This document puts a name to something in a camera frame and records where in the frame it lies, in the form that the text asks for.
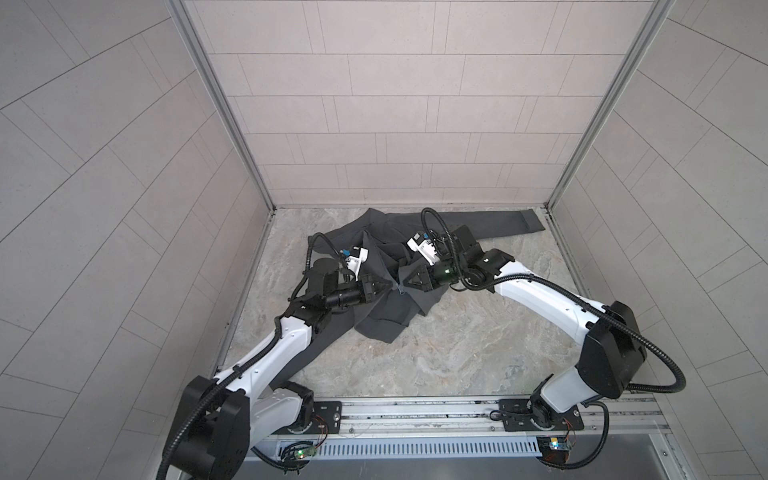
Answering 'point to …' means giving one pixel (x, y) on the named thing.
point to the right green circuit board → (559, 443)
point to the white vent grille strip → (402, 447)
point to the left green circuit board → (305, 452)
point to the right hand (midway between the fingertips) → (405, 285)
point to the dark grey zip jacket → (385, 263)
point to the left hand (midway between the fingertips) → (397, 285)
